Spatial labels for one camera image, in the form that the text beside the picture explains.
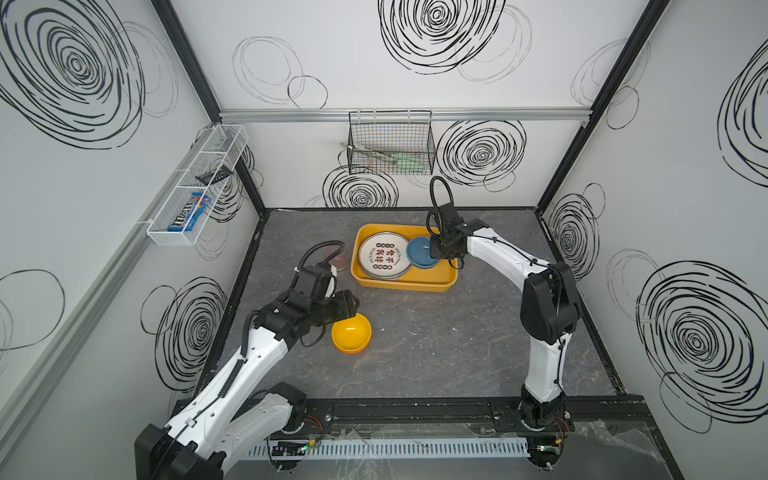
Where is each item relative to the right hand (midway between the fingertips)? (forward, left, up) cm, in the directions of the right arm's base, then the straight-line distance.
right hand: (434, 249), depth 94 cm
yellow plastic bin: (-7, -3, -5) cm, 9 cm away
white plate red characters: (+3, +17, -8) cm, 19 cm away
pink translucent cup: (-1, +31, -5) cm, 31 cm away
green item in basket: (+15, +8, +23) cm, 28 cm away
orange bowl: (-30, +24, -7) cm, 40 cm away
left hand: (-22, +23, +5) cm, 32 cm away
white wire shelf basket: (+23, +67, +23) cm, 74 cm away
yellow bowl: (-26, +24, -6) cm, 36 cm away
